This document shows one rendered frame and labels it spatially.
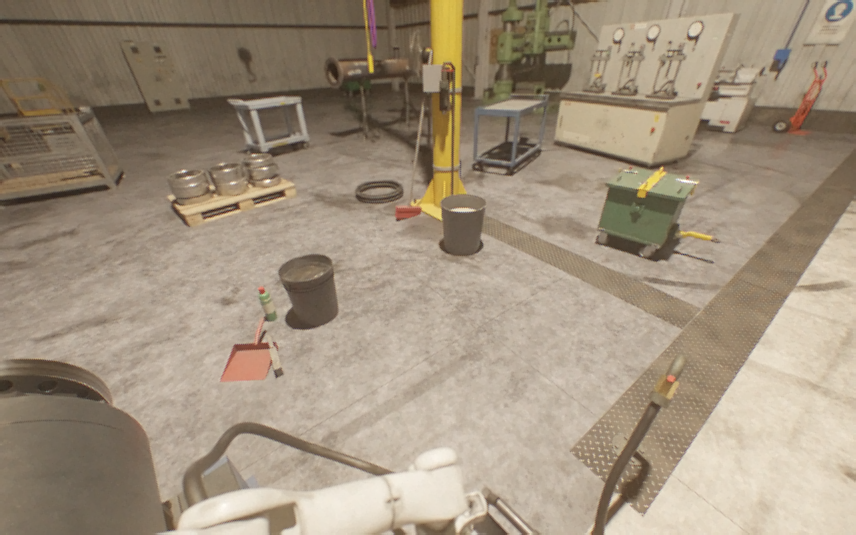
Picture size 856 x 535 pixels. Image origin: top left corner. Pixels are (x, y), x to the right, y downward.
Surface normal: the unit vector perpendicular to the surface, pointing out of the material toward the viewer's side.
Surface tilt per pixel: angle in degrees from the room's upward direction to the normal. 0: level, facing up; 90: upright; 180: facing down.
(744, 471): 0
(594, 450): 0
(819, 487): 0
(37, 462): 44
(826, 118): 90
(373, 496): 24
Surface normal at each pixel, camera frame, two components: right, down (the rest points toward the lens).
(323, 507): 0.39, -0.86
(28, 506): 0.49, -0.87
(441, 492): 0.41, -0.53
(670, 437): -0.03, -0.84
